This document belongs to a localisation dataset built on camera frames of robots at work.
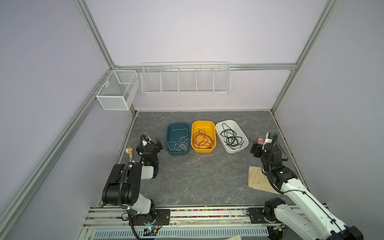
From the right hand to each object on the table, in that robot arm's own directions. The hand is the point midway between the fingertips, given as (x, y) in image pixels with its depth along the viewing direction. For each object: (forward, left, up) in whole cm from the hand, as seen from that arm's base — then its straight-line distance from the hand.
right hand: (263, 144), depth 80 cm
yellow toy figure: (+5, +80, -15) cm, 82 cm away
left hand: (+7, +66, -7) cm, 66 cm away
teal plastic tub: (+13, +50, -17) cm, 54 cm away
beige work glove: (-13, +1, -17) cm, 22 cm away
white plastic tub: (+24, +10, -14) cm, 29 cm away
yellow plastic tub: (+25, +28, -16) cm, 40 cm away
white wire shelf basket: (+43, +43, +14) cm, 63 cm away
